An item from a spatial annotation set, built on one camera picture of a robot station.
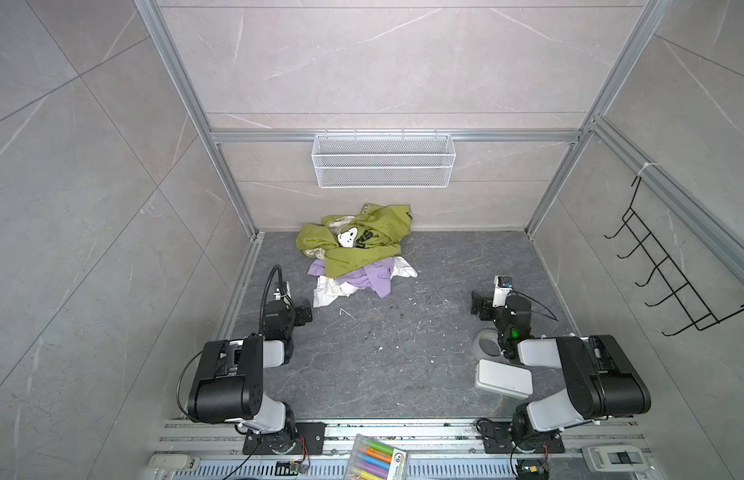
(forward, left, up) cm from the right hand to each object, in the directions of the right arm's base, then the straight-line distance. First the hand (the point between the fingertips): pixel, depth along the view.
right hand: (488, 289), depth 94 cm
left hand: (0, +64, 0) cm, 64 cm away
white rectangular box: (-27, 0, -3) cm, 27 cm away
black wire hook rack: (-25, -29, +27) cm, 46 cm away
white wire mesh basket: (+38, +33, +23) cm, 56 cm away
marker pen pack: (-44, +38, -5) cm, 58 cm away
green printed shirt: (+21, +36, +6) cm, 42 cm away
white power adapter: (-44, +84, -2) cm, 94 cm away
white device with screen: (-45, -19, -4) cm, 49 cm away
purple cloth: (+7, +36, 0) cm, 36 cm away
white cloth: (+4, +52, -3) cm, 53 cm away
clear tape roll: (-15, +2, -6) cm, 16 cm away
